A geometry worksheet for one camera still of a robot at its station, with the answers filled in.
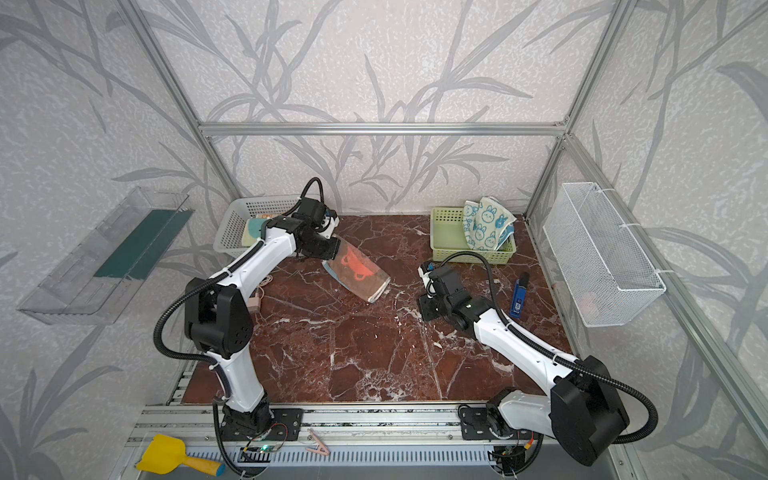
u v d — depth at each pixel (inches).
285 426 28.5
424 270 29.5
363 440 28.5
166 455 27.6
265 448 27.9
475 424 28.6
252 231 43.0
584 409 15.9
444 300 24.8
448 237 45.0
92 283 25.2
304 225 26.7
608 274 24.0
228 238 41.3
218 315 19.1
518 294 37.1
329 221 31.1
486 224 43.5
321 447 27.7
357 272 38.8
